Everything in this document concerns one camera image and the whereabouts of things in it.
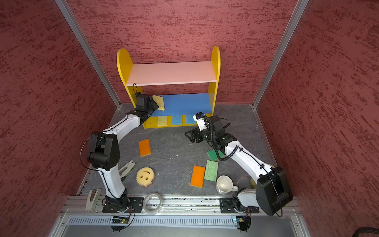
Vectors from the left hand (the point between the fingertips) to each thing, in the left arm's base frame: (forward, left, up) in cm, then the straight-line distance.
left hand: (155, 105), depth 96 cm
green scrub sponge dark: (-28, -39, -18) cm, 51 cm away
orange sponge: (-23, +7, -17) cm, 29 cm away
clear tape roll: (-56, -1, -17) cm, 58 cm away
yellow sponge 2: (-2, -2, -15) cm, 15 cm away
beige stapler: (-54, +26, -15) cm, 61 cm away
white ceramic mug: (-46, -44, -17) cm, 65 cm away
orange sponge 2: (-41, -29, -17) cm, 53 cm away
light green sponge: (-38, -37, -17) cm, 55 cm away
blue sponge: (+1, -23, -16) cm, 28 cm away
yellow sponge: (+5, -2, -1) cm, 5 cm away
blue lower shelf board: (+6, -20, -5) cm, 22 cm away
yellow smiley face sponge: (-42, +1, -15) cm, 44 cm away
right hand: (-24, -24, +1) cm, 34 cm away
